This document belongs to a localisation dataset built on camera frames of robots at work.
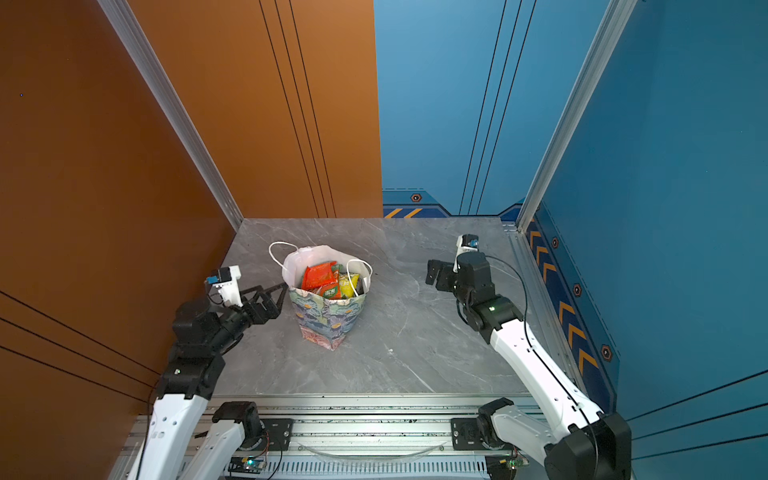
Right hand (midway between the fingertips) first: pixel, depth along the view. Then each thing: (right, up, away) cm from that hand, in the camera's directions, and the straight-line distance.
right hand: (441, 265), depth 79 cm
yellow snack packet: (-25, -6, 0) cm, 26 cm away
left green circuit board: (-48, -47, -8) cm, 68 cm away
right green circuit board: (+16, -46, -9) cm, 49 cm away
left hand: (-42, -4, -7) cm, 43 cm away
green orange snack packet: (-29, -6, -2) cm, 30 cm away
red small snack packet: (-34, -3, +4) cm, 34 cm away
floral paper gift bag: (-31, -14, -3) cm, 34 cm away
